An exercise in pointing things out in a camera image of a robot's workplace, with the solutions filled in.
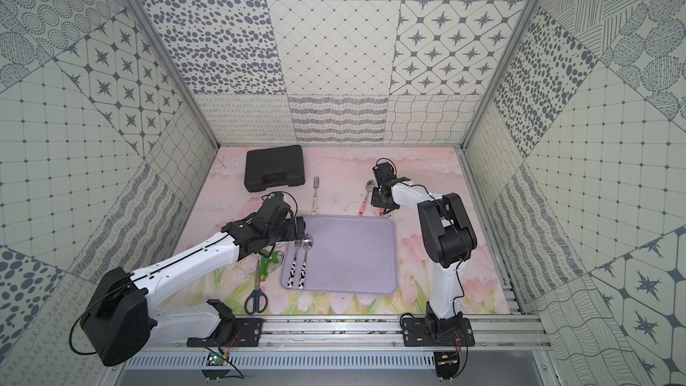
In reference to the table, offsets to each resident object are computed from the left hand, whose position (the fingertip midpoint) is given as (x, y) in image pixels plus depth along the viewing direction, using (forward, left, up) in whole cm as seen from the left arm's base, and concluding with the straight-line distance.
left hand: (294, 220), depth 85 cm
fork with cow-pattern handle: (-4, 0, -11) cm, 12 cm away
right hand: (+14, -30, -10) cm, 35 cm away
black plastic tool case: (+27, +14, -5) cm, 31 cm away
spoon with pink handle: (+23, -25, -10) cm, 36 cm away
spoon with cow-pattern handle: (-3, -3, -10) cm, 11 cm away
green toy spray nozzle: (-9, +6, -9) cm, 14 cm away
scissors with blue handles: (-21, +10, -12) cm, 26 cm away
